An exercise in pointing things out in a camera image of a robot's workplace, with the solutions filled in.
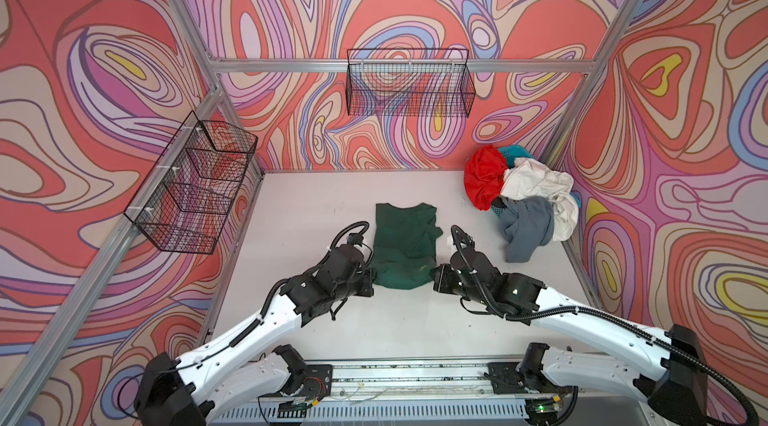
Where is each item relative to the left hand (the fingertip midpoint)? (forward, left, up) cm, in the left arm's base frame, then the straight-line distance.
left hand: (380, 274), depth 77 cm
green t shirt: (+12, -7, -9) cm, 17 cm away
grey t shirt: (+17, -44, -2) cm, 47 cm away
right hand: (-1, -14, -1) cm, 14 cm away
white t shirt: (+34, -49, 0) cm, 60 cm away
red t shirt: (+37, -35, -2) cm, 51 cm away
